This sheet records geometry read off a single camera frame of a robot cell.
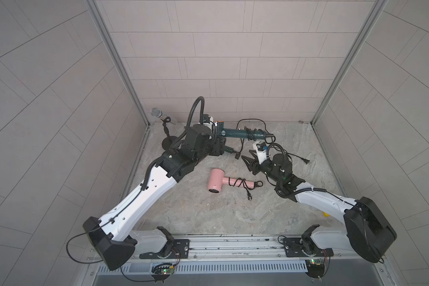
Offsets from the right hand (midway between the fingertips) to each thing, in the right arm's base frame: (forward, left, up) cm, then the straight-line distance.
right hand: (245, 154), depth 80 cm
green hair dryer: (+15, +7, -15) cm, 22 cm away
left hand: (-1, +10, +14) cm, 17 cm away
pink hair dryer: (-4, +14, -12) cm, 19 cm away
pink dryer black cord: (-6, +3, -14) cm, 15 cm away
